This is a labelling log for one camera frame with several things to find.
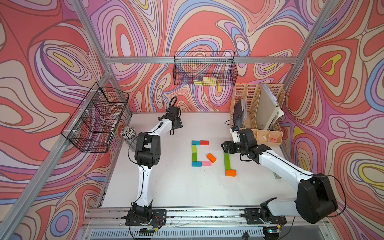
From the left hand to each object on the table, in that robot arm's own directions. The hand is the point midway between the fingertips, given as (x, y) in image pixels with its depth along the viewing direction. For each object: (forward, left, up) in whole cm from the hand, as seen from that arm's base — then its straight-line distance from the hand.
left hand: (175, 125), depth 106 cm
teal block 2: (-28, -15, -4) cm, 32 cm away
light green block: (-17, -14, -5) cm, 22 cm away
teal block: (-12, -15, -5) cm, 20 cm away
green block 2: (-24, -35, -4) cm, 42 cm away
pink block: (-28, -21, -5) cm, 35 cm away
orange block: (-24, -24, -4) cm, 35 cm away
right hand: (-23, -34, +5) cm, 41 cm away
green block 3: (-28, -34, -4) cm, 45 cm away
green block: (-23, -14, -5) cm, 27 cm away
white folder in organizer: (-5, -57, +21) cm, 61 cm away
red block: (-12, -21, -5) cm, 25 cm away
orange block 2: (-34, -35, -4) cm, 50 cm away
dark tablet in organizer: (+3, -45, +8) cm, 45 cm away
